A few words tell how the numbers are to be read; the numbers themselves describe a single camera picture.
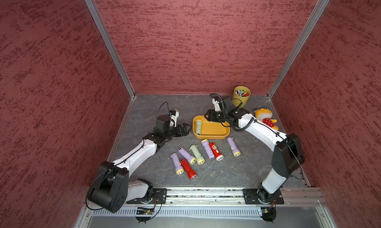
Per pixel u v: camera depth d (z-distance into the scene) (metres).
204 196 0.76
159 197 0.75
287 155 0.45
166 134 0.71
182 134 0.75
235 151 0.87
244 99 1.05
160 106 1.12
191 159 0.83
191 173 0.79
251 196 0.74
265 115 1.01
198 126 0.98
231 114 0.64
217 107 0.72
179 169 0.80
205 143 0.90
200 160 0.83
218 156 0.85
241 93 1.08
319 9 0.75
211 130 0.98
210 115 0.76
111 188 0.41
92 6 0.74
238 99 1.03
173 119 0.77
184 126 0.76
